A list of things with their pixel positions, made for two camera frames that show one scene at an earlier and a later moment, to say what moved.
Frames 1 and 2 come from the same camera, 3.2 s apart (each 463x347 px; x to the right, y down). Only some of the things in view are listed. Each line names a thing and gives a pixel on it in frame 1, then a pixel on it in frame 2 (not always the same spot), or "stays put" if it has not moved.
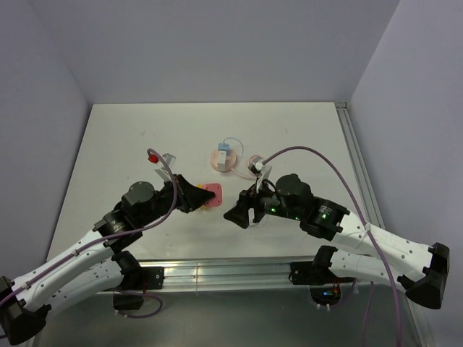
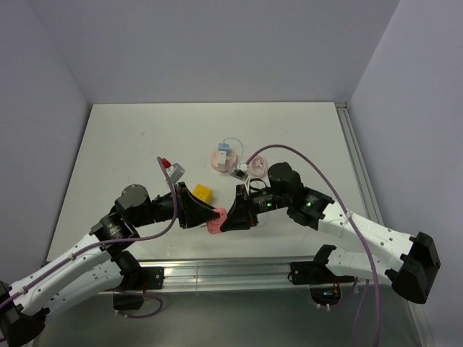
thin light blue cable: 236,139 stays put
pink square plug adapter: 215,202 → 214,226
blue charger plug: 223,147 stays put
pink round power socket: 231,160 stays put
